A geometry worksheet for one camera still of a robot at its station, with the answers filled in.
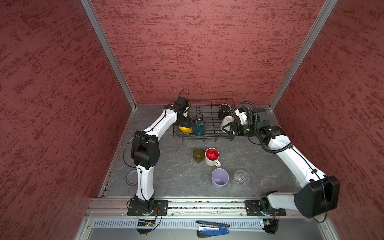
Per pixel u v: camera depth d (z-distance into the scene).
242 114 0.72
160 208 0.75
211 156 0.92
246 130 0.67
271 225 0.71
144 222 0.73
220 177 0.79
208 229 0.67
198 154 0.92
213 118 1.11
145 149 0.53
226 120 0.96
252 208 0.73
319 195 0.40
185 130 0.95
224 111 1.03
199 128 0.95
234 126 0.69
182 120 0.82
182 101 0.77
